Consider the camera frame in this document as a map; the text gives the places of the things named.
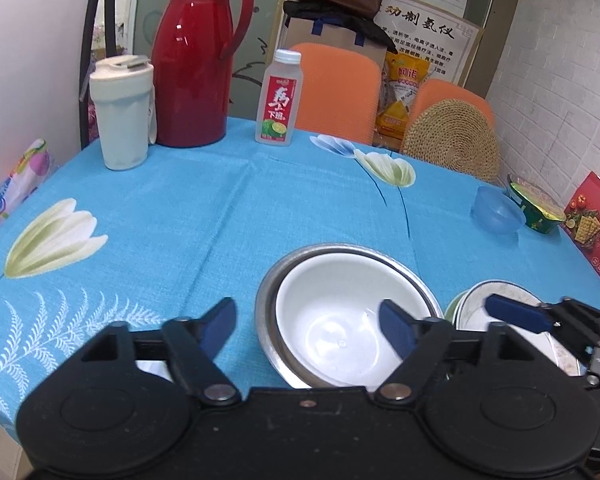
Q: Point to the black cloth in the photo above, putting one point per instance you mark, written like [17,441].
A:
[322,12]

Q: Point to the juice bottle red label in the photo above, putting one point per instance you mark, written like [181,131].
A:
[279,98]

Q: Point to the white floral plate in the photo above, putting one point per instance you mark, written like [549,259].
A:
[157,368]

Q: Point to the woven straw mat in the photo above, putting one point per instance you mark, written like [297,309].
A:
[455,135]

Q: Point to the yellow snack bag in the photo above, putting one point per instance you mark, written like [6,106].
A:
[401,78]

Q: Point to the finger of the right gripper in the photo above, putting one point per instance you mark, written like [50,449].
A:
[575,325]

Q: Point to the framed calligraphy poster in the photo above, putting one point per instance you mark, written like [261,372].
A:
[448,42]

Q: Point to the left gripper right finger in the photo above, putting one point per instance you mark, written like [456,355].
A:
[482,404]

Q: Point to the white ceramic bowl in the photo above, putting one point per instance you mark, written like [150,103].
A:
[335,319]

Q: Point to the blue plastic bowl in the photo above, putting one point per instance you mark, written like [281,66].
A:
[497,212]

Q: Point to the red cracker box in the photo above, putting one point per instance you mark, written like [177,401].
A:
[583,219]

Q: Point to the red thermos jug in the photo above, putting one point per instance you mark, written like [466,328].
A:
[193,59]

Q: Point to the blue floral tablecloth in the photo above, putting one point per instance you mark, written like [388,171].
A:
[190,227]

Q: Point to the white gold-rimmed plate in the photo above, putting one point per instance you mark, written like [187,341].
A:
[502,301]

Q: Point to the light green plate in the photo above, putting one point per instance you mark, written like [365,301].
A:
[455,308]

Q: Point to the stainless steel bowl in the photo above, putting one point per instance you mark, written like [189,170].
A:
[275,309]

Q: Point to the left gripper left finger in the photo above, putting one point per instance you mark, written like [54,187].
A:
[99,416]

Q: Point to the right orange chair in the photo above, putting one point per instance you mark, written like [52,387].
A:
[435,90]

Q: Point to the white tumbler cup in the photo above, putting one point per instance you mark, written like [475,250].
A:
[122,89]

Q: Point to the green instant noodle cup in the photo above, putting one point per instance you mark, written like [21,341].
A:
[542,213]

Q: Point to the colourful floral cloth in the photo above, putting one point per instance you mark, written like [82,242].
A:
[31,170]

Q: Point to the left orange chair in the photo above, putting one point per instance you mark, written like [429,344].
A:
[340,92]

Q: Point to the cardboard box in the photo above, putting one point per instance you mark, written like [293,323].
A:
[299,31]

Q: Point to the orange chair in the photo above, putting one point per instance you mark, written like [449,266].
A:
[435,90]
[340,92]

